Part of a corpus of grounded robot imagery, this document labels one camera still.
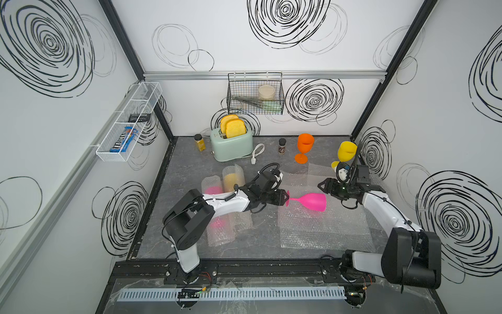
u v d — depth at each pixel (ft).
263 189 2.25
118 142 2.30
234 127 3.19
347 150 2.99
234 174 3.07
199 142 3.56
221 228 2.57
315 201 2.84
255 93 2.91
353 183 2.32
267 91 2.94
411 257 1.38
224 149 3.35
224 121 3.21
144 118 2.58
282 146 3.52
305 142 3.18
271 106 3.16
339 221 2.79
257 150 3.49
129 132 2.28
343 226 2.76
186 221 1.51
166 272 2.41
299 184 3.23
